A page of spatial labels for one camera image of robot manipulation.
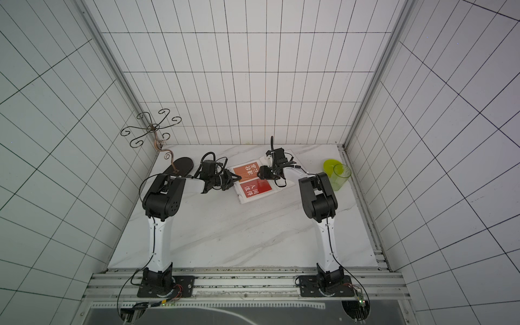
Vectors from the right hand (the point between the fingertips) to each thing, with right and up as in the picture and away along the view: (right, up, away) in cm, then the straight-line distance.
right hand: (264, 171), depth 106 cm
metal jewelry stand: (-47, +2, +3) cm, 48 cm away
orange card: (-9, -1, 0) cm, 9 cm away
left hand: (-12, -4, -3) cm, 13 cm away
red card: (-4, -8, -3) cm, 10 cm away
